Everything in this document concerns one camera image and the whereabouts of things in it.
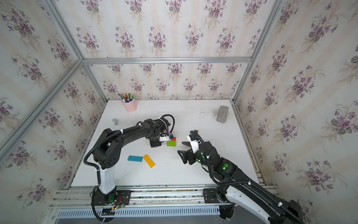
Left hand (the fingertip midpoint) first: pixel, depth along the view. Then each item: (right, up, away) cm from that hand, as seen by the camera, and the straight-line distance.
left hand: (155, 141), depth 93 cm
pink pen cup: (-23, +25, +17) cm, 38 cm away
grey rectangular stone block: (+50, +18, +15) cm, 55 cm away
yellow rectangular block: (-3, -11, -6) cm, 13 cm away
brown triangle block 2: (+22, -1, 0) cm, 22 cm away
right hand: (+20, 0, -19) cm, 27 cm away
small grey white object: (-32, +13, +9) cm, 36 cm away
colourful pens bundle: (-25, +31, +13) cm, 42 cm away
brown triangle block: (+28, +6, +6) cm, 29 cm away
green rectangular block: (+10, -1, 0) cm, 11 cm away
